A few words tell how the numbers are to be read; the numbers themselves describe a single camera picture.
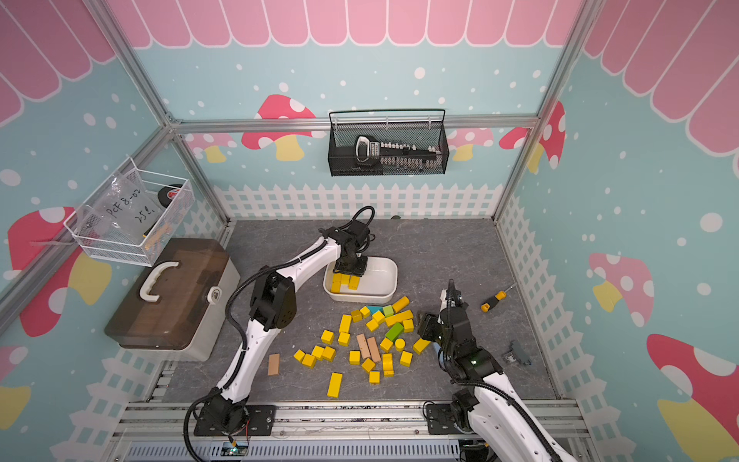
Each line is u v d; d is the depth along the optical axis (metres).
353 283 1.00
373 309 0.92
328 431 0.74
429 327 0.72
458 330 0.60
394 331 0.88
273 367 0.82
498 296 0.96
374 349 0.85
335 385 0.79
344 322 0.92
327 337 0.87
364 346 0.86
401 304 0.95
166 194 0.80
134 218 0.70
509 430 0.48
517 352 0.84
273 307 0.62
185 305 0.75
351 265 0.89
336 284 1.00
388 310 0.92
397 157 0.89
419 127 0.90
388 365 0.83
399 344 0.85
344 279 0.99
